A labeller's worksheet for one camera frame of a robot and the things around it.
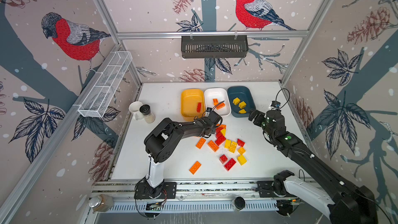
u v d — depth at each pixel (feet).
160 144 1.62
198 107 3.42
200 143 2.91
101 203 2.07
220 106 3.49
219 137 2.95
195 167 2.62
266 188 2.40
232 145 2.87
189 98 3.62
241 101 3.49
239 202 2.07
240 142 2.88
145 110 3.02
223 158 2.62
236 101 3.50
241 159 2.69
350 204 1.24
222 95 3.63
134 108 3.11
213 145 2.88
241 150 2.81
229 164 2.67
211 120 2.46
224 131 3.08
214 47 3.49
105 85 2.59
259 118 2.34
